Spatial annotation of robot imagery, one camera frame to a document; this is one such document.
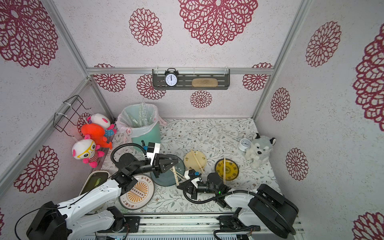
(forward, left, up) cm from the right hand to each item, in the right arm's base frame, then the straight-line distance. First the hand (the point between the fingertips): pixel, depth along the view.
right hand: (178, 186), depth 73 cm
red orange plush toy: (+28, +50, +6) cm, 58 cm away
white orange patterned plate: (-1, +23, -13) cm, 26 cm away
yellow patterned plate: (+16, -31, -14) cm, 37 cm away
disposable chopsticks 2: (+21, -9, -12) cm, 25 cm away
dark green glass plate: (-1, +3, +12) cm, 12 cm away
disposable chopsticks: (+14, -26, -12) cm, 32 cm away
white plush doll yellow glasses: (+16, +50, +6) cm, 53 cm away
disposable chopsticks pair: (+2, 0, +8) cm, 8 cm away
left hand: (+5, -1, +15) cm, 16 cm away
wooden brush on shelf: (+55, -14, +22) cm, 61 cm away
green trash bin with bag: (+35, +25, +9) cm, 44 cm away
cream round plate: (+22, -5, -16) cm, 28 cm away
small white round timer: (+33, -41, -11) cm, 54 cm away
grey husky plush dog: (+19, -44, 0) cm, 48 cm away
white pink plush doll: (+37, +50, +6) cm, 62 cm away
